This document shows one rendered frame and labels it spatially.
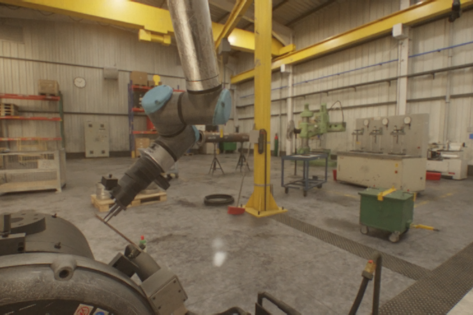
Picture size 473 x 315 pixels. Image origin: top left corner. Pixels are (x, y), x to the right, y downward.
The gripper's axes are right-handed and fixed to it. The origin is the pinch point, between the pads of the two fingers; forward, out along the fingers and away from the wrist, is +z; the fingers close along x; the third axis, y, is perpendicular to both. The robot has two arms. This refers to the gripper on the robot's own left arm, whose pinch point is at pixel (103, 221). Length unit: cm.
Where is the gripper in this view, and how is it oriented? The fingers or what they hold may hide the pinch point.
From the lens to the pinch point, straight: 77.9
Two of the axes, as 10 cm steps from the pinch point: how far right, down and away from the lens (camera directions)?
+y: -3.4, -6.8, -6.5
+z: -6.0, 6.9, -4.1
